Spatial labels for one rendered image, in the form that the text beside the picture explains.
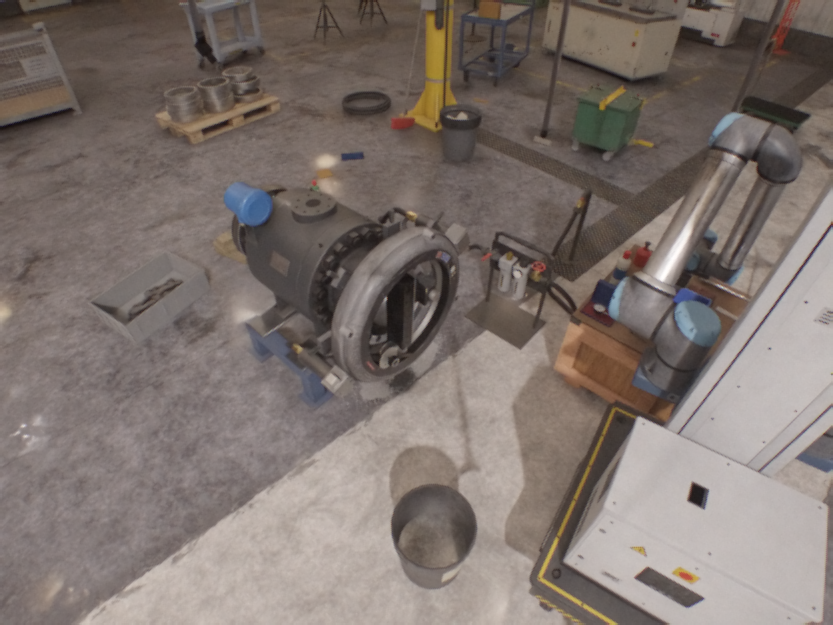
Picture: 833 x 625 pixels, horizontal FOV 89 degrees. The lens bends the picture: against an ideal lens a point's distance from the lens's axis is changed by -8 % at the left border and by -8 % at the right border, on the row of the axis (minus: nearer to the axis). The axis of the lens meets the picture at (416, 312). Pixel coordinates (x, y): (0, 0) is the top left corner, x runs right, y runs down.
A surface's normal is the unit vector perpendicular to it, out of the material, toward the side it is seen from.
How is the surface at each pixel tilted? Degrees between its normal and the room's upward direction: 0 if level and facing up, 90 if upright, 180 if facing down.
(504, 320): 0
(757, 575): 0
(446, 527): 0
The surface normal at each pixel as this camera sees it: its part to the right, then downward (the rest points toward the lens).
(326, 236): -0.20, -0.51
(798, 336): -0.56, 0.58
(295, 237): -0.37, -0.31
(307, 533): 0.00, -0.71
